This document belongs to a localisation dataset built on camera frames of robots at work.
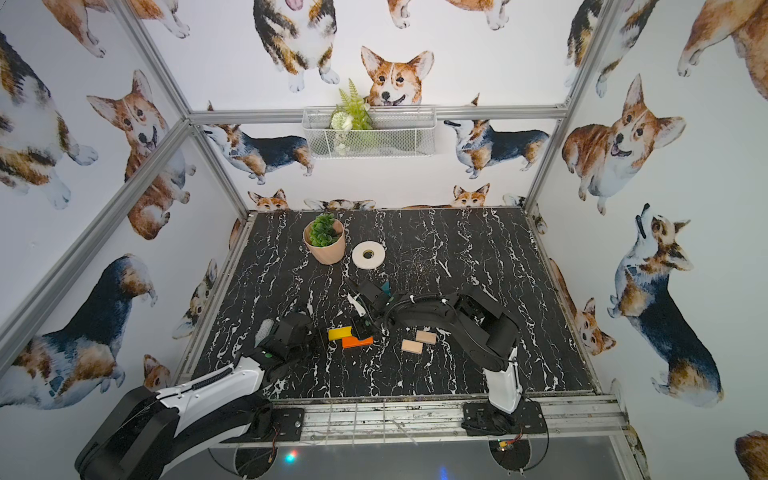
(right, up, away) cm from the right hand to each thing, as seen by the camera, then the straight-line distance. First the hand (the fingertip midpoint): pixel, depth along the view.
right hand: (351, 333), depth 87 cm
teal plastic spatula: (-27, 0, +2) cm, 27 cm away
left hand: (-5, 0, +1) cm, 5 cm away
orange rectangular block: (+1, -2, -1) cm, 2 cm away
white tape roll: (+3, +21, +20) cm, 29 cm away
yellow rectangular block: (-4, 0, +1) cm, 4 cm away
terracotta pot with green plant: (-10, +27, +8) cm, 30 cm away
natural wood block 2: (+22, -2, +1) cm, 22 cm away
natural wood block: (+18, -4, 0) cm, 18 cm away
